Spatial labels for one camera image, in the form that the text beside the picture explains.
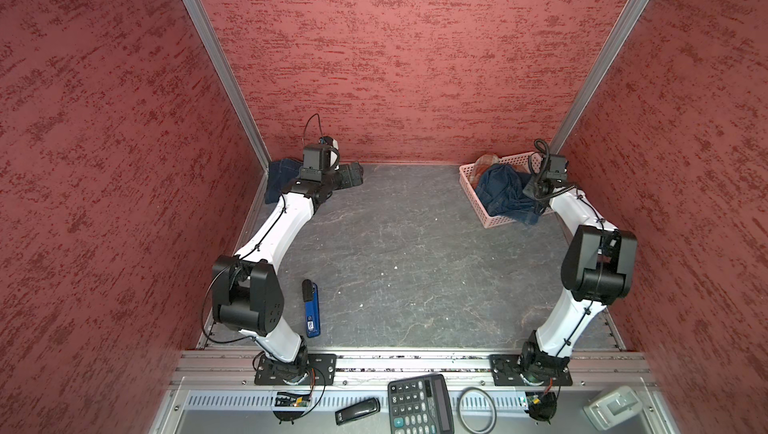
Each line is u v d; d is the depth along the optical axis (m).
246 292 0.45
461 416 0.68
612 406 0.68
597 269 0.51
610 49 0.86
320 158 0.65
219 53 0.87
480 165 1.10
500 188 1.03
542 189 0.72
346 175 0.77
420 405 0.68
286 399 0.73
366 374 0.74
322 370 0.74
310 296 0.83
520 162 1.18
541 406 0.71
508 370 0.74
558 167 0.76
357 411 0.68
